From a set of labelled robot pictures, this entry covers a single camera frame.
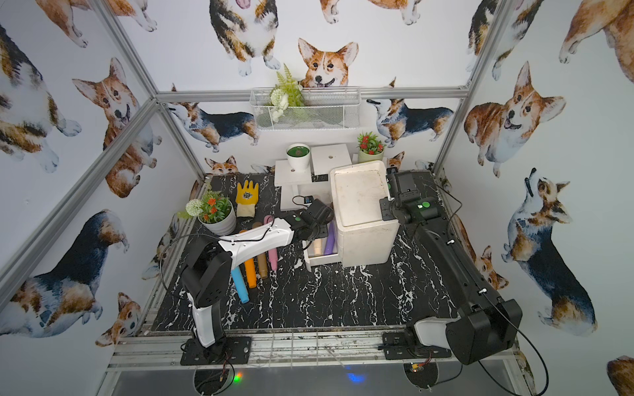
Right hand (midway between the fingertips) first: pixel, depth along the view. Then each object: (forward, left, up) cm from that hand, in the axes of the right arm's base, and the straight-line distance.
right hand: (389, 203), depth 79 cm
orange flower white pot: (+5, +62, -11) cm, 63 cm away
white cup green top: (+24, +32, -1) cm, 39 cm away
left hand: (+1, +21, -14) cm, 25 cm away
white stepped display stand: (+18, +26, -8) cm, 33 cm away
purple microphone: (-1, +20, -20) cm, 28 cm away
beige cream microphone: (-7, +24, -13) cm, 28 cm away
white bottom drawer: (-10, +22, -19) cm, 31 cm away
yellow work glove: (+20, +57, -22) cm, 65 cm away
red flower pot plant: (+26, +4, +1) cm, 26 cm away
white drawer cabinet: (+6, +10, -1) cm, 12 cm away
